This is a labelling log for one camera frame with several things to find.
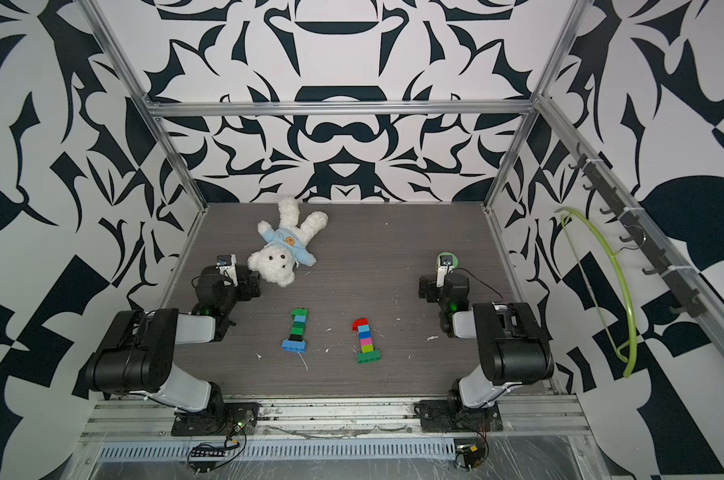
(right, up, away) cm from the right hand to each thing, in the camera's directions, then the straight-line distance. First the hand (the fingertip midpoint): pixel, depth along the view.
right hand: (440, 272), depth 96 cm
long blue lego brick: (-42, -19, -12) cm, 48 cm away
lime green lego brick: (-23, -19, -13) cm, 33 cm away
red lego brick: (-26, -14, -7) cm, 30 cm away
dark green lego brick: (-43, -15, -7) cm, 46 cm away
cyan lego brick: (-24, -15, -10) cm, 30 cm away
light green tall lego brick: (-42, -11, -7) cm, 44 cm away
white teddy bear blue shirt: (-49, +8, +1) cm, 50 cm away
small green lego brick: (-43, -16, -11) cm, 47 cm away
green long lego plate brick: (-23, -21, -14) cm, 34 cm away
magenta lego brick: (-24, -18, -11) cm, 32 cm away
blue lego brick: (-24, -17, -10) cm, 31 cm away
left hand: (-63, +1, -2) cm, 63 cm away
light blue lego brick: (-43, -13, -8) cm, 45 cm away
